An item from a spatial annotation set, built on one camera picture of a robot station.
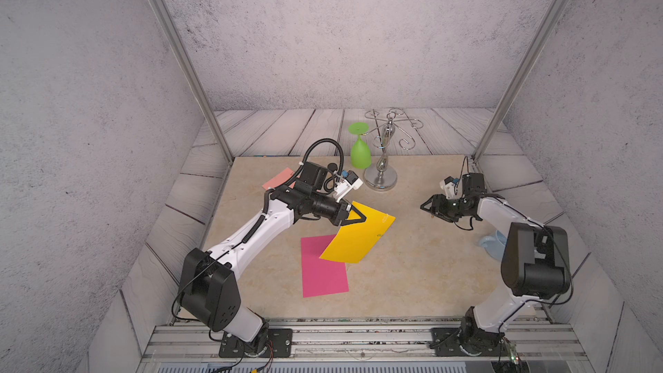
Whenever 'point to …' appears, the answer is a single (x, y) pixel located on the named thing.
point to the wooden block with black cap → (332, 167)
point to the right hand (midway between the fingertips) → (429, 207)
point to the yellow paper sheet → (356, 239)
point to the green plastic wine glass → (361, 155)
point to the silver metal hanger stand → (382, 178)
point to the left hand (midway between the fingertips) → (366, 220)
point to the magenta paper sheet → (321, 276)
